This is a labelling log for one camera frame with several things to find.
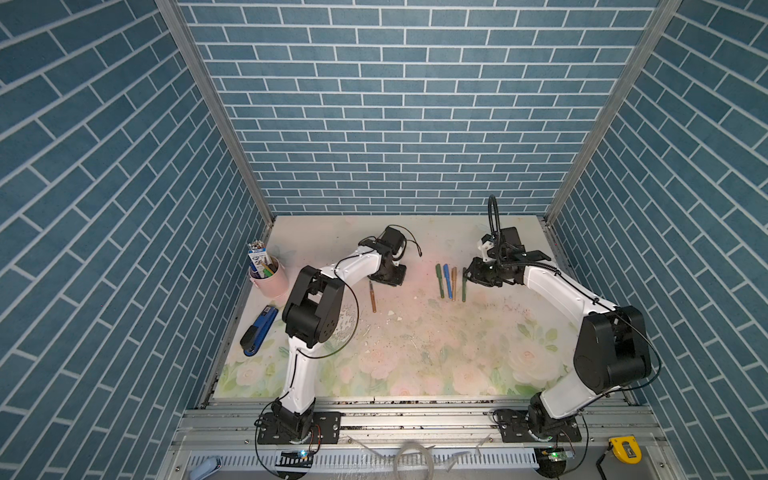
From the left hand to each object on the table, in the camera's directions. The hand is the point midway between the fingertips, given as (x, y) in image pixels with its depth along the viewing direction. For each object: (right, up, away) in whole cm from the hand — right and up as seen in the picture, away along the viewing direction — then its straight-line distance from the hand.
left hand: (402, 280), depth 98 cm
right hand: (+20, +2, -8) cm, 22 cm away
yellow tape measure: (+52, -36, -29) cm, 70 cm away
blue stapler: (-44, -16, -12) cm, 48 cm away
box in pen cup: (-42, +8, -12) cm, 45 cm away
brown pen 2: (+18, 0, +4) cm, 18 cm away
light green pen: (+13, 0, +4) cm, 14 cm away
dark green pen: (+21, -2, +3) cm, 22 cm away
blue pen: (+16, +1, +6) cm, 17 cm away
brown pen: (-9, -9, -2) cm, 13 cm away
